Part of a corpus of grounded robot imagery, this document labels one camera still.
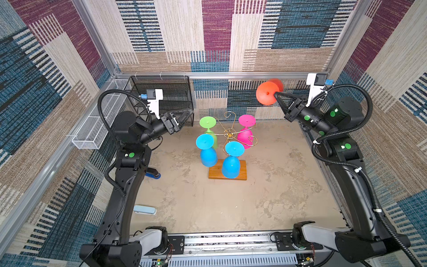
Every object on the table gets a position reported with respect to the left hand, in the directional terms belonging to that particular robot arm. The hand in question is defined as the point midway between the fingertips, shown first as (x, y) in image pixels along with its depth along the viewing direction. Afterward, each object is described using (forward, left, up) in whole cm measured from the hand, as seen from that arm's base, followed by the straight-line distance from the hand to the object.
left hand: (190, 112), depth 56 cm
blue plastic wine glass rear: (-1, -5, -25) cm, 25 cm away
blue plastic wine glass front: (-6, -15, -23) cm, 28 cm away
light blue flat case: (-16, +27, -47) cm, 57 cm away
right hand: (+3, -29, +3) cm, 29 cm away
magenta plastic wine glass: (+10, -23, -24) cm, 35 cm away
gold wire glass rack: (+6, -15, -17) cm, 23 cm away
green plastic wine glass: (+11, -6, -15) cm, 20 cm away
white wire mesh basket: (+4, +43, -15) cm, 45 cm away
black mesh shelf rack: (+48, +15, -28) cm, 57 cm away
